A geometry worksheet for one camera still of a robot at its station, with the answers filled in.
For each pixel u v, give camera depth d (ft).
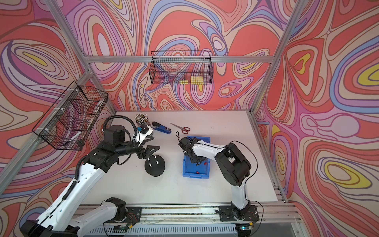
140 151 1.97
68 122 2.55
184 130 3.54
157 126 3.54
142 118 3.02
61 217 1.27
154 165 2.59
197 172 2.84
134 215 2.36
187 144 2.47
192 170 2.89
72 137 2.40
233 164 1.64
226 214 2.36
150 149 2.02
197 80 2.70
